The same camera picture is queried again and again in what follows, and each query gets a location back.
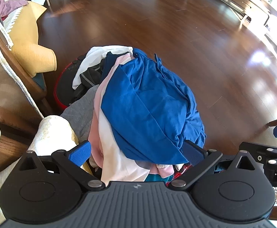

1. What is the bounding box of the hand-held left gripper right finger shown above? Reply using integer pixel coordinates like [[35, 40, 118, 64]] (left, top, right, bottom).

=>
[[167, 140, 258, 192]]

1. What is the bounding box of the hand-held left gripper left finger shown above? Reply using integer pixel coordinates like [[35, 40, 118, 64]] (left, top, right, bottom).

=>
[[19, 141, 106, 192]]

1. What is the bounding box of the blue shirt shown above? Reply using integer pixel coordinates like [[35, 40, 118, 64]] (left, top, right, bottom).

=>
[[101, 49, 207, 165]]

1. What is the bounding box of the white garment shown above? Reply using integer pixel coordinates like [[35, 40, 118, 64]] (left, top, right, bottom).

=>
[[98, 109, 153, 188], [72, 46, 133, 91]]

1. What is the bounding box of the teal garment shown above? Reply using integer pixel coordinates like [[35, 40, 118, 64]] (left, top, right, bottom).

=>
[[144, 174, 170, 184]]

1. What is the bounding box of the red rimmed black platform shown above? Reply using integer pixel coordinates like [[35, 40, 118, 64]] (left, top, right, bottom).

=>
[[53, 54, 92, 112]]

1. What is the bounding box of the black garment with grey stripe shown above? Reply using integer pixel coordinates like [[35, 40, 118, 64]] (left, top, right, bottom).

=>
[[80, 59, 106, 88]]

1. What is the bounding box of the teal seat cushion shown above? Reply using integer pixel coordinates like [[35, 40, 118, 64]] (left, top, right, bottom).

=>
[[32, 72, 47, 92]]

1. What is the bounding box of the navy garment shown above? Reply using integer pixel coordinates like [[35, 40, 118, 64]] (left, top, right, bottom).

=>
[[101, 51, 120, 84]]

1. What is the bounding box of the tan sofa cushion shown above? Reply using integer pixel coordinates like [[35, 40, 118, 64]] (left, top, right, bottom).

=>
[[0, 20, 38, 124]]

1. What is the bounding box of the yellow garment on chair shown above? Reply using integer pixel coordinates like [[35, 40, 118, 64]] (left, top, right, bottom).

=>
[[10, 1, 57, 78]]

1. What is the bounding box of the wooden TV cabinet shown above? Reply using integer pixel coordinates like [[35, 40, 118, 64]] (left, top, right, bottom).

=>
[[190, 0, 272, 27]]

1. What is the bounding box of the wooden sofa frame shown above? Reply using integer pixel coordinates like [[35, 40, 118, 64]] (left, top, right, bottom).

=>
[[0, 28, 55, 174]]

